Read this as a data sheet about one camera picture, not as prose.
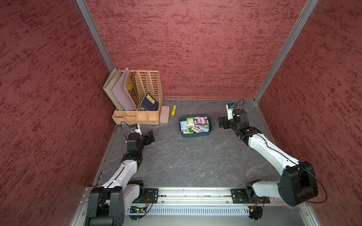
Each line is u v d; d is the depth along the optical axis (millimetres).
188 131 947
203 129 962
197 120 1001
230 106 743
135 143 645
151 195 744
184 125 972
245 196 724
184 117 1014
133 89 1031
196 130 955
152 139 811
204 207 739
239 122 636
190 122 979
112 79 915
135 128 747
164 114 1080
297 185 407
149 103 1057
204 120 1002
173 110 1104
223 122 758
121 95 915
